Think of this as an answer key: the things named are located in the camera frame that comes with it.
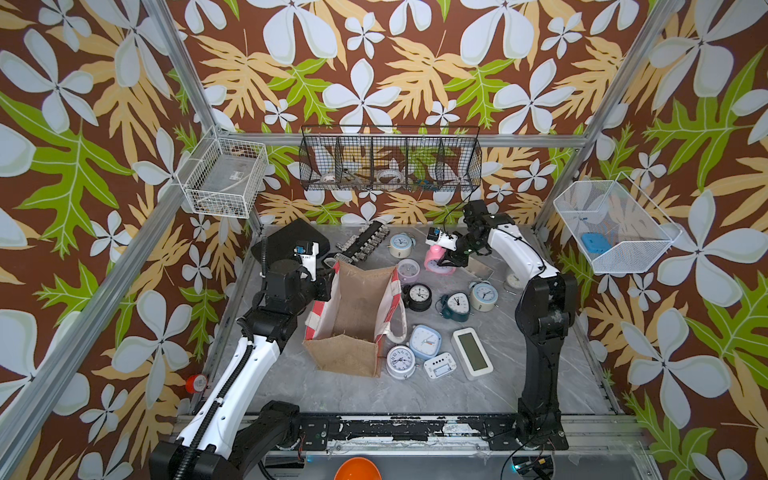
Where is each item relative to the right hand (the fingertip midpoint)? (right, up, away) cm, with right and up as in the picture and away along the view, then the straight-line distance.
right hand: (442, 253), depth 96 cm
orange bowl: (-25, -49, -29) cm, 62 cm away
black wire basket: (-17, +32, +1) cm, 36 cm away
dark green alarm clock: (+4, -17, -2) cm, 17 cm away
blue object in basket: (+39, +3, -15) cm, 42 cm away
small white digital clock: (-3, -32, -12) cm, 34 cm away
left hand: (-34, -4, -18) cm, 39 cm away
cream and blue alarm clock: (-13, +3, +14) cm, 19 cm away
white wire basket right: (+46, +6, -20) cm, 51 cm away
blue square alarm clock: (-7, -26, -9) cm, 29 cm away
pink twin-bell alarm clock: (-4, 0, -5) cm, 6 cm away
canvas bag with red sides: (-27, -18, 0) cm, 32 cm away
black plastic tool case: (-52, +5, +13) cm, 54 cm away
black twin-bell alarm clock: (-8, -14, 0) cm, 17 cm away
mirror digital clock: (+13, -5, +4) cm, 15 cm away
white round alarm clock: (-15, -31, -13) cm, 37 cm away
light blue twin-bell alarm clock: (+13, -14, 0) cm, 19 cm away
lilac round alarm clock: (-10, -6, +8) cm, 15 cm away
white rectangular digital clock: (+6, -29, -11) cm, 32 cm away
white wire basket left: (-67, +22, -9) cm, 71 cm away
